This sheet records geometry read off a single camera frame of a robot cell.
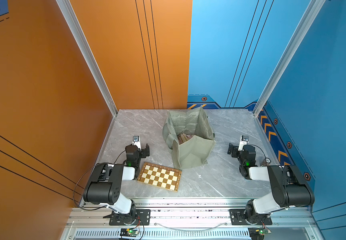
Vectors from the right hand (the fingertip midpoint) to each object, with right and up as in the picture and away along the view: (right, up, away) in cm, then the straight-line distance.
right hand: (238, 144), depth 94 cm
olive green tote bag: (-28, -2, -14) cm, 32 cm away
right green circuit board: (0, -40, -23) cm, 46 cm away
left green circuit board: (-62, -39, -24) cm, 77 cm away
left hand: (-63, +1, +1) cm, 63 cm away
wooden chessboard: (-48, -17, -10) cm, 52 cm away
